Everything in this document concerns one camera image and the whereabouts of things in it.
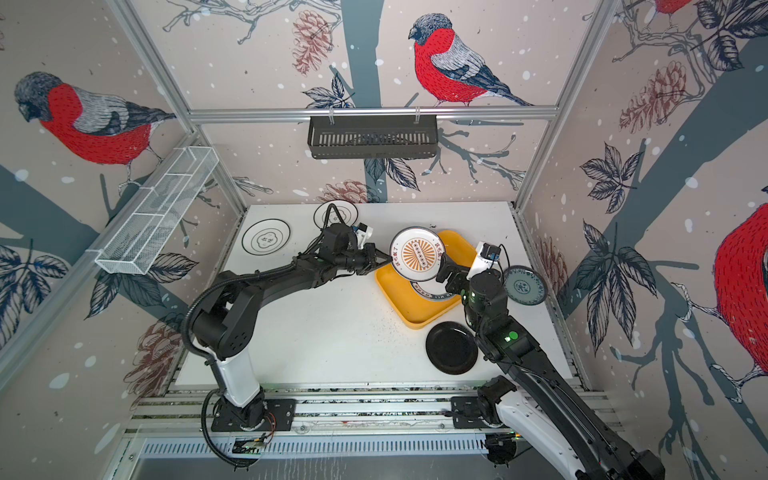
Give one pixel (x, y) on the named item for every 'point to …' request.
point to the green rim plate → (433, 289)
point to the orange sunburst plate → (416, 253)
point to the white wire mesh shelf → (138, 243)
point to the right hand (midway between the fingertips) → (459, 254)
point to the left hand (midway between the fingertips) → (398, 255)
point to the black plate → (452, 347)
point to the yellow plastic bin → (411, 309)
